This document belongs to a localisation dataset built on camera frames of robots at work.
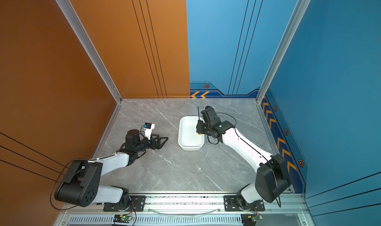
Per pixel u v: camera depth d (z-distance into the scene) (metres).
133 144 0.70
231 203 0.72
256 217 0.69
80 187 0.43
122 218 0.70
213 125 0.62
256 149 0.46
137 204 0.74
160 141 0.80
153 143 0.78
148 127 0.79
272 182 0.41
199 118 0.85
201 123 0.74
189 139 0.96
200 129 0.73
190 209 0.72
